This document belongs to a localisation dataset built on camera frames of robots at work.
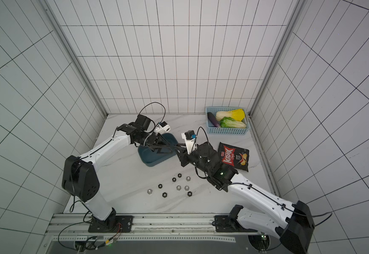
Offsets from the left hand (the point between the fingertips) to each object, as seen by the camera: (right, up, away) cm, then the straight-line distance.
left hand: (167, 151), depth 67 cm
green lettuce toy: (+37, +13, +36) cm, 54 cm away
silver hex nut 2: (+4, -23, +16) cm, 28 cm away
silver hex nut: (+10, -19, +20) cm, 29 cm away
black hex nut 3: (-6, -22, +17) cm, 29 cm away
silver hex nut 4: (-11, -24, +16) cm, 31 cm away
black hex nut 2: (+1, -19, +20) cm, 28 cm away
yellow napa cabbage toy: (+45, +19, +42) cm, 65 cm away
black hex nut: (+4, -18, +20) cm, 27 cm away
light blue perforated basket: (+26, +8, +36) cm, 45 cm away
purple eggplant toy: (+28, +16, +44) cm, 54 cm away
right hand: (0, +1, +1) cm, 1 cm away
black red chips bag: (+39, -8, +28) cm, 49 cm away
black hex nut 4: (-3, -25, +14) cm, 29 cm away
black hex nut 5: (+10, -25, +14) cm, 30 cm away
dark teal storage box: (-13, -8, +23) cm, 27 cm away
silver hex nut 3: (+9, -23, +16) cm, 29 cm away
